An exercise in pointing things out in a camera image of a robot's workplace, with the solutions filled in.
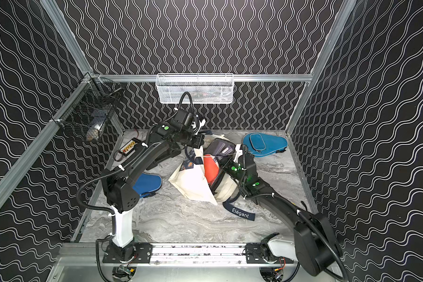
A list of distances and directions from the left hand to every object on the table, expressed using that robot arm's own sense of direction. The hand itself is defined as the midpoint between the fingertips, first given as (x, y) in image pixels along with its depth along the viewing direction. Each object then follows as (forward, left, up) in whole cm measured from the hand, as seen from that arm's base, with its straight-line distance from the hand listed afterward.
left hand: (203, 137), depth 82 cm
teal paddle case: (+18, -35, -22) cm, 45 cm away
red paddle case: (-11, -5, -8) cm, 15 cm away
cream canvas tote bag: (-17, +3, -11) cm, 20 cm away
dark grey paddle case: (-3, -9, -5) cm, 10 cm away
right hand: (-7, -7, -4) cm, 11 cm away
